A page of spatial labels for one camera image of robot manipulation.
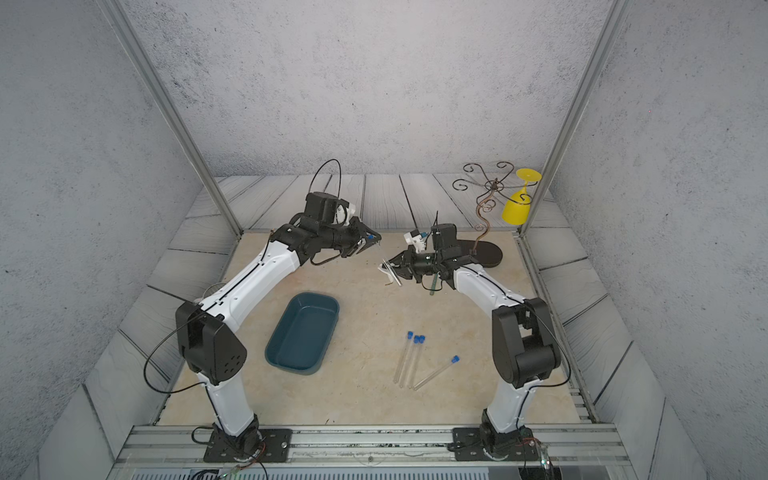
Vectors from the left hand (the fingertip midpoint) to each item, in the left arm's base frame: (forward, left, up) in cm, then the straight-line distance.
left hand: (386, 237), depth 78 cm
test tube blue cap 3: (-14, -8, -30) cm, 34 cm away
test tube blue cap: (0, +4, 0) cm, 4 cm away
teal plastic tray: (-11, +26, -31) cm, 42 cm away
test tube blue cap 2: (-20, -4, -30) cm, 36 cm away
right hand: (-3, +1, -8) cm, 9 cm away
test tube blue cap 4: (-21, -19, -30) cm, 41 cm away
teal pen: (+6, -16, -29) cm, 34 cm away
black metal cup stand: (+17, -36, -27) cm, 48 cm away
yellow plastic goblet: (+18, -41, -7) cm, 46 cm away
